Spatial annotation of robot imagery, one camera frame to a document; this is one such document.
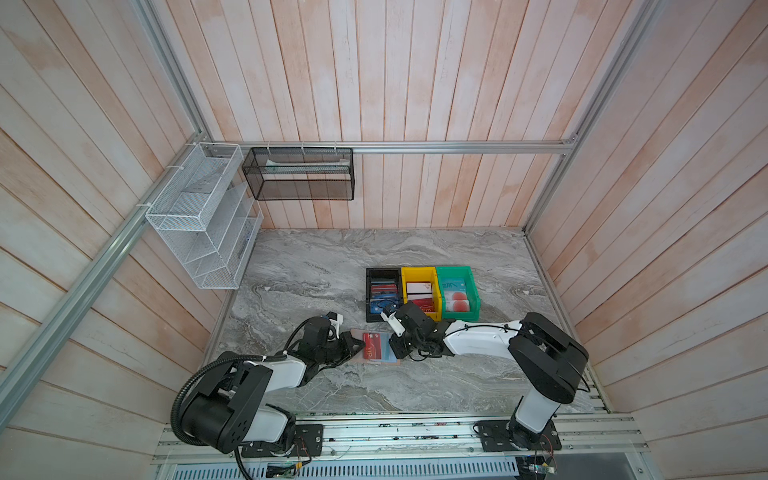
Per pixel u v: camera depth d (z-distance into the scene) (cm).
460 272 100
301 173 104
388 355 86
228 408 43
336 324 84
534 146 94
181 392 40
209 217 70
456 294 100
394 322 75
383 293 100
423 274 99
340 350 78
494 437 73
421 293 98
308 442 74
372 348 88
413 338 71
